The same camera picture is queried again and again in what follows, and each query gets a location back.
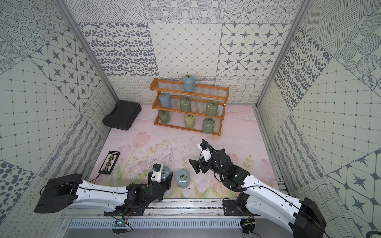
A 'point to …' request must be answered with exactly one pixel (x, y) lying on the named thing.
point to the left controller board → (119, 227)
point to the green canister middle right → (212, 108)
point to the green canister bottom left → (164, 116)
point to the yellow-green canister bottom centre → (189, 120)
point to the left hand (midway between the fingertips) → (170, 176)
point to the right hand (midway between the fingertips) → (197, 156)
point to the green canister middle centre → (185, 104)
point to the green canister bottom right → (208, 125)
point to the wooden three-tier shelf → (202, 109)
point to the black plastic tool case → (123, 115)
